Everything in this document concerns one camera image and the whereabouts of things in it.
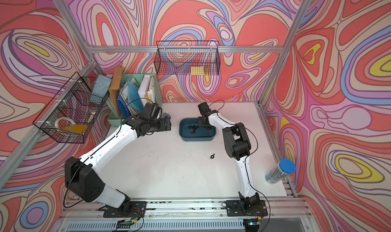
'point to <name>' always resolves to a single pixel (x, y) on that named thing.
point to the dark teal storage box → (190, 130)
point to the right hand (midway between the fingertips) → (204, 125)
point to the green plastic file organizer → (113, 119)
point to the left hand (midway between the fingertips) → (165, 124)
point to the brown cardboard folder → (116, 86)
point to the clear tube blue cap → (279, 171)
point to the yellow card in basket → (78, 128)
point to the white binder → (146, 91)
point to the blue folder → (135, 100)
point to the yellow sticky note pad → (197, 70)
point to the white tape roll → (57, 120)
